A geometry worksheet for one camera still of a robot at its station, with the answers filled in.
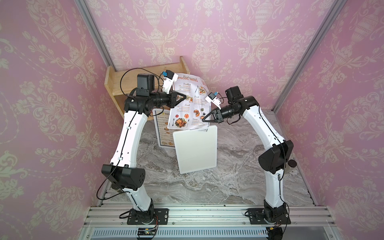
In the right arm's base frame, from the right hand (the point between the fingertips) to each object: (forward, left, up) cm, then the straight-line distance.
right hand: (204, 120), depth 75 cm
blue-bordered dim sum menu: (+5, +23, -17) cm, 29 cm away
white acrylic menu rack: (+8, +28, -10) cm, 31 cm away
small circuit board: (-42, +31, -31) cm, 61 cm away
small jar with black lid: (-16, -47, -21) cm, 54 cm away
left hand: (+4, +9, +12) cm, 16 cm away
